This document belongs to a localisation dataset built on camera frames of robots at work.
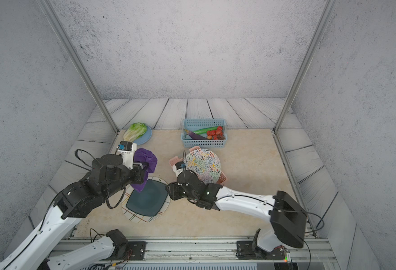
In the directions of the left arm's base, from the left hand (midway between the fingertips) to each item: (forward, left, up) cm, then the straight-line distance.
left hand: (150, 164), depth 65 cm
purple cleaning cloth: (+2, +2, +3) cm, 4 cm away
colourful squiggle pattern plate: (+17, -22, -26) cm, 38 cm away
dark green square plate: (-2, +6, -29) cm, 29 cm away
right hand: (-3, -5, -14) cm, 15 cm away
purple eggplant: (+42, -15, -29) cm, 53 cm away
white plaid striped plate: (-10, +10, -32) cm, 35 cm away
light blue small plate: (+42, +19, -30) cm, 55 cm away
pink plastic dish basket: (+20, -5, -25) cm, 32 cm away
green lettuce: (+43, +24, -25) cm, 56 cm away
